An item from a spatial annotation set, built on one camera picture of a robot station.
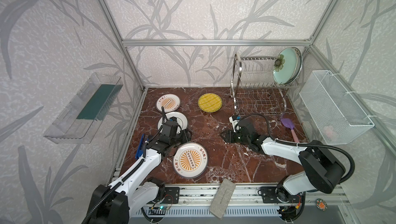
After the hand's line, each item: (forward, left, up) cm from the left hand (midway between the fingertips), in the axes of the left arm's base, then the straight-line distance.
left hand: (192, 130), depth 84 cm
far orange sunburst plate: (+29, +19, -13) cm, 37 cm away
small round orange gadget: (-33, -62, -9) cm, 71 cm away
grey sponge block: (-31, -16, -8) cm, 35 cm away
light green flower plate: (+29, -51, +22) cm, 63 cm away
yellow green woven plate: (+28, -10, -12) cm, 33 cm away
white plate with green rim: (+13, +9, -12) cm, 20 cm away
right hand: (+2, -17, -3) cm, 18 cm away
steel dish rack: (+43, -45, -13) cm, 64 cm away
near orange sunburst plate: (-13, +1, -11) cm, 17 cm away
